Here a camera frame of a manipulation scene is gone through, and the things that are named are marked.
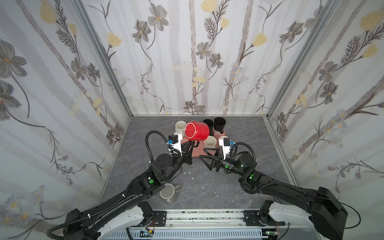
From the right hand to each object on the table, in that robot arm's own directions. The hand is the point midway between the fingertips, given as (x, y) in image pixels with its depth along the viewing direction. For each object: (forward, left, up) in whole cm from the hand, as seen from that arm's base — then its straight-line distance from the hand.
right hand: (201, 152), depth 64 cm
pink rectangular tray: (+3, +1, -4) cm, 5 cm away
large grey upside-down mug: (-13, +14, -19) cm, 28 cm away
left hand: (+6, +5, +2) cm, 8 cm away
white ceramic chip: (-6, -8, -3) cm, 11 cm away
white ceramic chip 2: (+2, +5, -31) cm, 32 cm away
